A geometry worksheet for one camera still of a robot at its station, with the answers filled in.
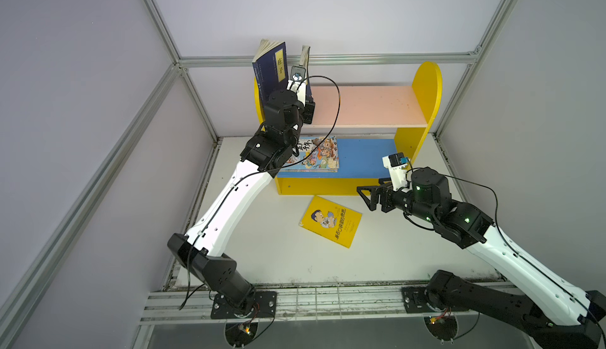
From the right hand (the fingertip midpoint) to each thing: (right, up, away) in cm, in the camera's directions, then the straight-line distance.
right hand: (369, 181), depth 67 cm
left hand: (-22, +27, -2) cm, 35 cm away
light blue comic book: (-12, +6, +24) cm, 28 cm away
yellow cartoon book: (-10, -18, +23) cm, 31 cm away
